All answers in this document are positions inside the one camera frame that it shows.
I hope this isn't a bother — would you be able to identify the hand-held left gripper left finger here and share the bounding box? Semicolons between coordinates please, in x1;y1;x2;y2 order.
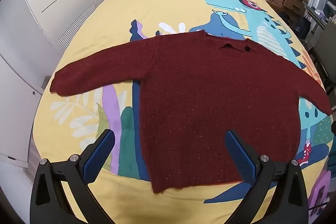
30;129;116;224

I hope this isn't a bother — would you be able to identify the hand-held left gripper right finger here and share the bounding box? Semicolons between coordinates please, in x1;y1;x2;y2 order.
224;130;309;224

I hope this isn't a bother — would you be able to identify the dark red knitted sweater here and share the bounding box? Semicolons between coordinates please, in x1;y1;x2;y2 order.
50;30;334;193

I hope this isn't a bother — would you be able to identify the black bag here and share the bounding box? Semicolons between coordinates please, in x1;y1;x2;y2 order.
294;15;311;38

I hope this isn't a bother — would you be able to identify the yellow dinosaur printed bedsheet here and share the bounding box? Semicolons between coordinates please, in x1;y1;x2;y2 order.
28;0;335;224

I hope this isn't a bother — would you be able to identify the glass-topped desk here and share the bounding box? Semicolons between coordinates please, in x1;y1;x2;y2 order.
304;1;328;38

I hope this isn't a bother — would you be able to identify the pink plastic frame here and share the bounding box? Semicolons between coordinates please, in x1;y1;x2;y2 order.
307;170;332;216

